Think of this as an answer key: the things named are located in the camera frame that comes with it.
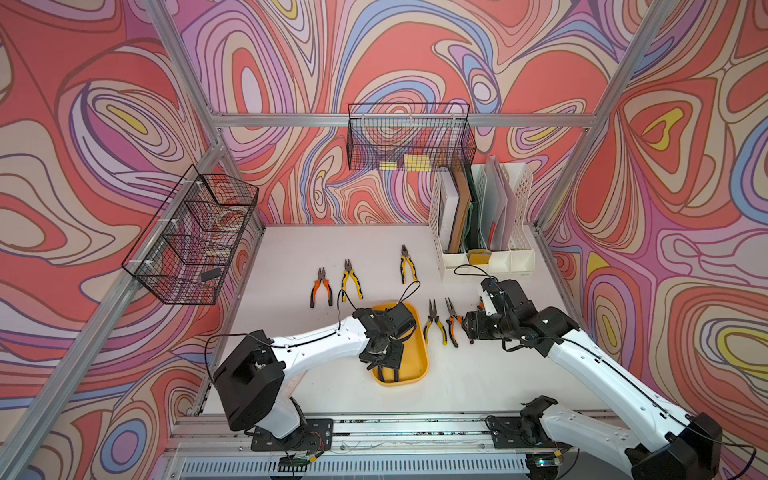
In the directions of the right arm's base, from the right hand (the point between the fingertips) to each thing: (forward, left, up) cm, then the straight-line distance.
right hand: (476, 332), depth 78 cm
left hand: (-5, +22, -7) cm, 24 cm away
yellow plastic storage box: (-3, +16, -13) cm, 21 cm away
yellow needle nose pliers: (+11, +9, -12) cm, 19 cm away
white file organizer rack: (+43, -11, +1) cm, 44 cm away
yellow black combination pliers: (+35, +16, -10) cm, 40 cm away
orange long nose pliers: (+9, +4, -11) cm, 15 cm away
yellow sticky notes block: (+46, +13, +22) cm, 53 cm away
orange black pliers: (-7, +26, -11) cm, 29 cm away
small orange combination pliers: (+25, +47, -10) cm, 54 cm away
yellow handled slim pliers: (+30, +37, -10) cm, 48 cm away
